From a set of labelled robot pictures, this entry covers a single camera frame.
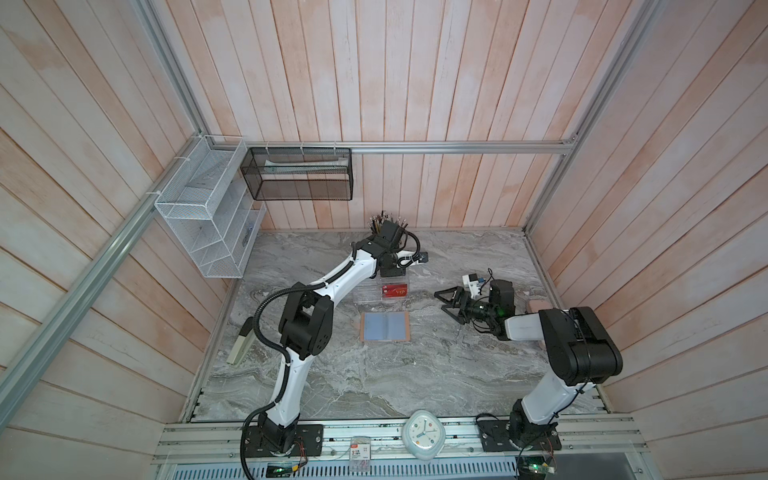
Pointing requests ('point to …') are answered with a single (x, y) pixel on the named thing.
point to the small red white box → (360, 454)
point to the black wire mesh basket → (299, 173)
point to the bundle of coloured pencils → (375, 222)
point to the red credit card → (396, 290)
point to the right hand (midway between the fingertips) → (439, 301)
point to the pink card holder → (407, 327)
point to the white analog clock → (423, 433)
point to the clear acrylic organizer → (370, 290)
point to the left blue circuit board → (279, 470)
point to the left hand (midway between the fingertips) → (395, 260)
